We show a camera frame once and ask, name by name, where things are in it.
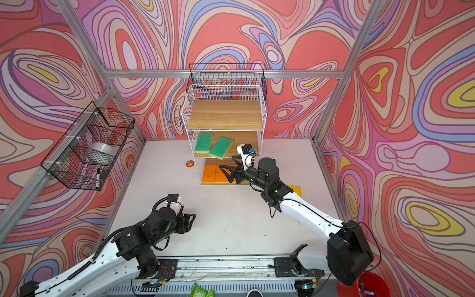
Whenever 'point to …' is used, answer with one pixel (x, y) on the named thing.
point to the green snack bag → (198, 291)
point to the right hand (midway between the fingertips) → (227, 166)
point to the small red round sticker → (190, 163)
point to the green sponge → (203, 145)
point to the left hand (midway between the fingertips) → (193, 215)
